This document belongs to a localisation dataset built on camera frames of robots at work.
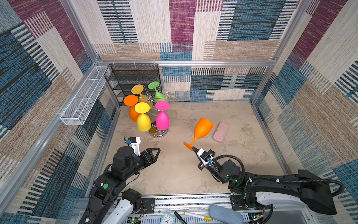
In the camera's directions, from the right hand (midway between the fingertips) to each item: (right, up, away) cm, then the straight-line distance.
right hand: (194, 147), depth 71 cm
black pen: (-7, -34, -1) cm, 35 cm away
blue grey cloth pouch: (+14, -32, -3) cm, 35 cm away
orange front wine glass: (+4, +10, +3) cm, 11 cm away
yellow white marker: (+5, -34, -2) cm, 35 cm away
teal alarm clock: (-13, -34, -2) cm, 37 cm away
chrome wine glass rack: (-25, +26, +8) cm, 37 cm away
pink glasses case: (+21, +5, +29) cm, 36 cm away
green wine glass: (-21, +28, +18) cm, 39 cm away
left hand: (-18, -1, -4) cm, 18 cm away
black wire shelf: (-51, +44, +34) cm, 75 cm away
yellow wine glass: (-28, +13, +8) cm, 31 cm away
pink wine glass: (-17, +13, +9) cm, 24 cm away
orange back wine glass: (-34, +24, +6) cm, 42 cm away
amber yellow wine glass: (-33, +32, +13) cm, 47 cm away
